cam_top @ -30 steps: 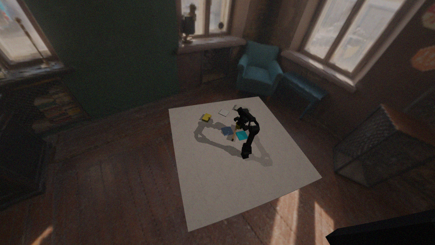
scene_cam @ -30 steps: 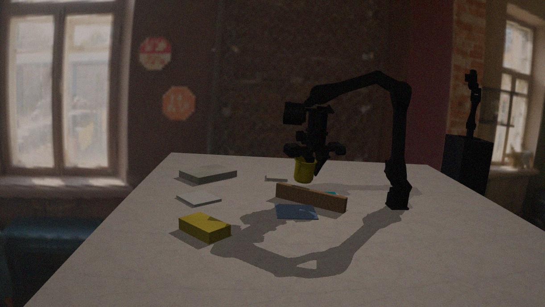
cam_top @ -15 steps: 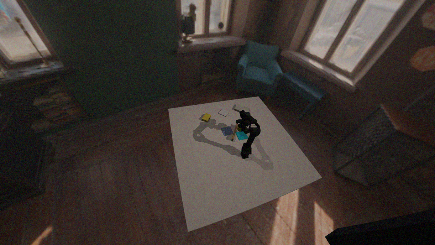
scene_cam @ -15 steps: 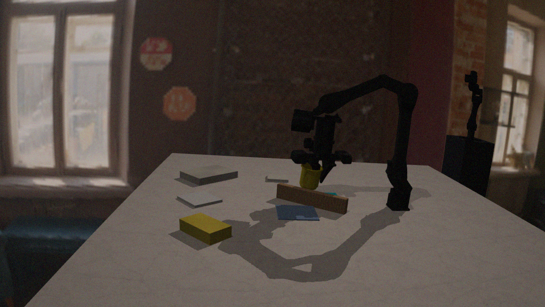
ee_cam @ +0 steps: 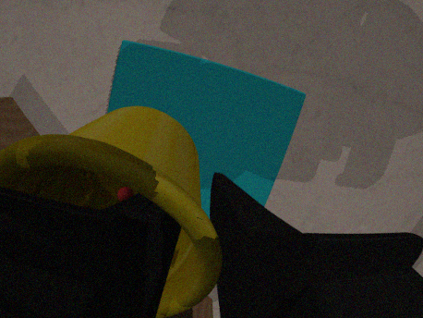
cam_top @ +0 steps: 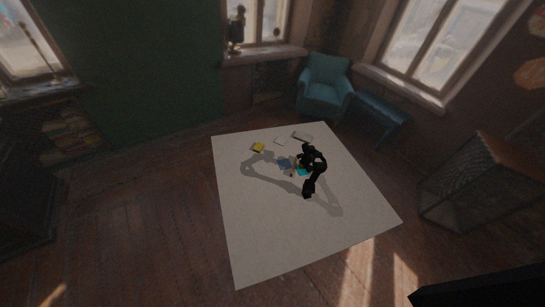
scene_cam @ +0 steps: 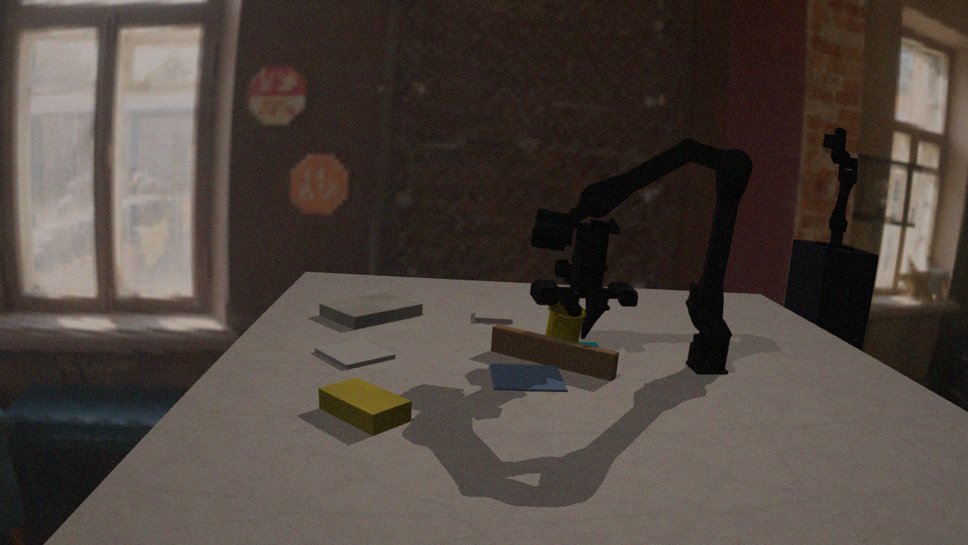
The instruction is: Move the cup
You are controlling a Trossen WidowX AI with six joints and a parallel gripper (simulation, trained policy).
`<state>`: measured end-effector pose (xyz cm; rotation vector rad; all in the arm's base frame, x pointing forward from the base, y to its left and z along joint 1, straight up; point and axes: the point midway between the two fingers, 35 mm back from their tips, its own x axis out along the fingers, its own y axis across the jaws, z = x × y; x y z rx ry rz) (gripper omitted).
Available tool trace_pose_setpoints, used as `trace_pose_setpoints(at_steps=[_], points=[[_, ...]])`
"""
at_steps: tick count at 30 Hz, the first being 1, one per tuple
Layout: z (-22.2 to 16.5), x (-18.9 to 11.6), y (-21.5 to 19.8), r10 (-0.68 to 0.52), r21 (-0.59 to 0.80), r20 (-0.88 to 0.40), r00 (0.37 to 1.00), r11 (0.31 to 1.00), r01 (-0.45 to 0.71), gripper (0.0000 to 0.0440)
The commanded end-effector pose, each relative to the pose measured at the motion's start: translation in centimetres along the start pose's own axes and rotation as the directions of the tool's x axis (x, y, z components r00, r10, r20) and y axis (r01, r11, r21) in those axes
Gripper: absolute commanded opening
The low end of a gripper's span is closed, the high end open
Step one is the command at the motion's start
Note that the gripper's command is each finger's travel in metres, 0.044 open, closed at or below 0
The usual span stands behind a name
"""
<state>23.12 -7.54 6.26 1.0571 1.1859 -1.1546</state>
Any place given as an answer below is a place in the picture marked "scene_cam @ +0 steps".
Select yellow rectangular block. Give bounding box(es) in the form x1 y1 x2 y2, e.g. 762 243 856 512
318 377 412 436

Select brown wooden plank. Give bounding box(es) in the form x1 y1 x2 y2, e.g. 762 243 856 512
491 325 619 381

